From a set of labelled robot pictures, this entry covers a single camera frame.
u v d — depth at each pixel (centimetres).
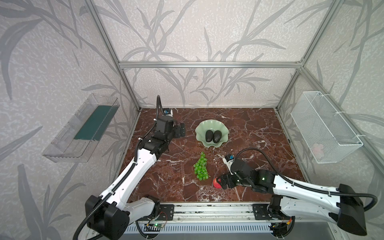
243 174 58
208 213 75
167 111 66
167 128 57
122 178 42
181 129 70
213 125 105
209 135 99
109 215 37
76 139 64
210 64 97
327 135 63
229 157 70
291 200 61
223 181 68
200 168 84
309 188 46
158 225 71
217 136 98
